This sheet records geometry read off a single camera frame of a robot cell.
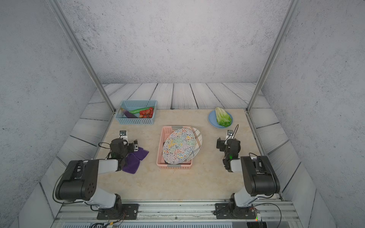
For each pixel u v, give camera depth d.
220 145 0.86
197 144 0.87
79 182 0.45
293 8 0.71
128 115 1.16
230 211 0.66
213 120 1.12
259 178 0.45
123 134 0.82
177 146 0.92
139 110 1.19
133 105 1.22
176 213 0.73
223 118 1.08
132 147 0.85
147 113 1.13
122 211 0.71
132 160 0.90
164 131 1.01
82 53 0.87
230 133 0.81
